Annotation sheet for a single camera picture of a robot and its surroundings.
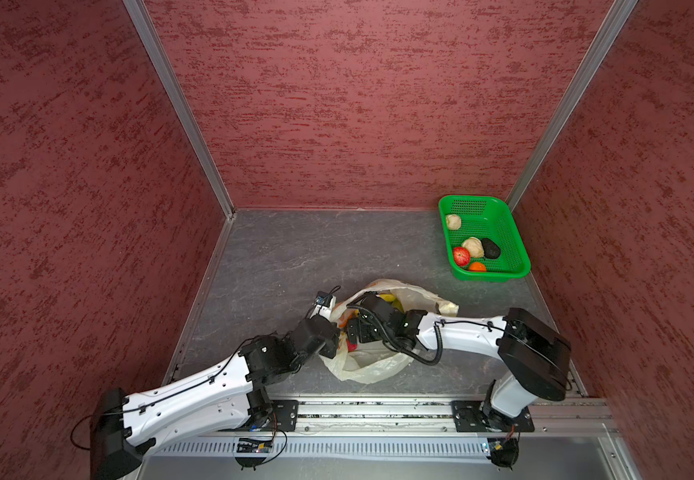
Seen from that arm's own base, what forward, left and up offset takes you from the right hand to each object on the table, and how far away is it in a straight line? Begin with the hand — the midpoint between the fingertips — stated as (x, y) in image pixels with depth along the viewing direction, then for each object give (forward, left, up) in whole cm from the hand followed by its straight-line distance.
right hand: (356, 336), depth 85 cm
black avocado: (+29, -49, +1) cm, 57 cm away
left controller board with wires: (-25, +27, -6) cm, 37 cm away
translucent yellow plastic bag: (-10, -3, +9) cm, 14 cm away
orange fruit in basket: (+23, -43, 0) cm, 48 cm away
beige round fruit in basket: (+42, -38, +3) cm, 57 cm away
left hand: (-2, +6, +9) cm, 11 cm away
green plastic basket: (+48, -54, -2) cm, 72 cm away
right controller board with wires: (-28, -35, -5) cm, 45 cm away
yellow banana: (+12, -11, 0) cm, 16 cm away
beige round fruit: (+30, -43, +2) cm, 53 cm away
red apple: (+26, -37, +2) cm, 45 cm away
